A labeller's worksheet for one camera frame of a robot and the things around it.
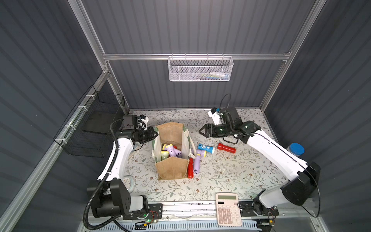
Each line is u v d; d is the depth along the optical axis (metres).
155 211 0.72
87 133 0.72
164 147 0.88
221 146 0.95
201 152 0.92
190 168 0.85
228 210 0.73
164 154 0.83
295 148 0.76
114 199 0.40
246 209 0.74
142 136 0.68
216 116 0.69
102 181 0.41
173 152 0.86
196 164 0.87
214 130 0.66
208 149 0.94
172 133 0.89
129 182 0.81
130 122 0.63
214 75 0.92
